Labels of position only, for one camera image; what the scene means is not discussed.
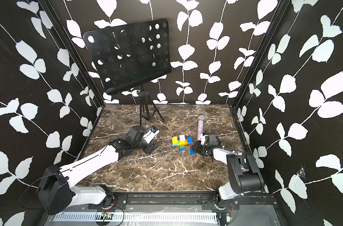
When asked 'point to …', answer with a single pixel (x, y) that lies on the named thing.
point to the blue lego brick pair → (190, 140)
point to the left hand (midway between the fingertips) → (155, 140)
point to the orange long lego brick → (186, 143)
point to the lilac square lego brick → (182, 138)
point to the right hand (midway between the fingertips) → (192, 145)
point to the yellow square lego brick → (175, 140)
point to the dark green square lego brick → (183, 146)
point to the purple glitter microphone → (200, 127)
